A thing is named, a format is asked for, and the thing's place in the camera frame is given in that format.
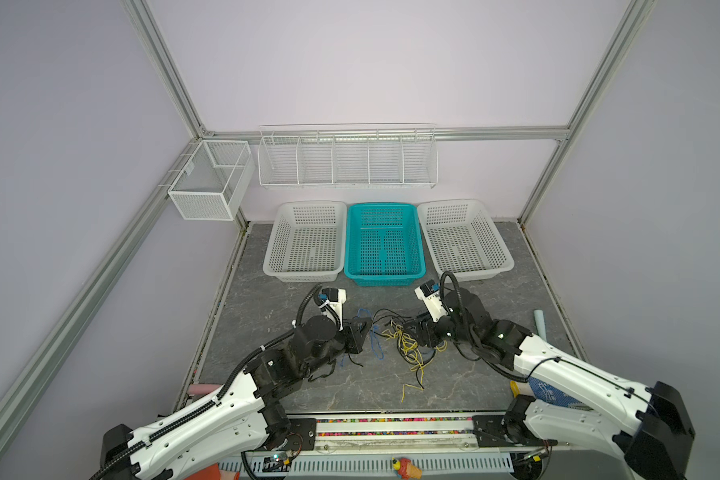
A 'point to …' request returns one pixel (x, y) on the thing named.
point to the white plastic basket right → (461, 237)
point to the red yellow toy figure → (405, 469)
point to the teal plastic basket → (383, 247)
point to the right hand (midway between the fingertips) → (412, 324)
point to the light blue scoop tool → (541, 324)
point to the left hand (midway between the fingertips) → (371, 327)
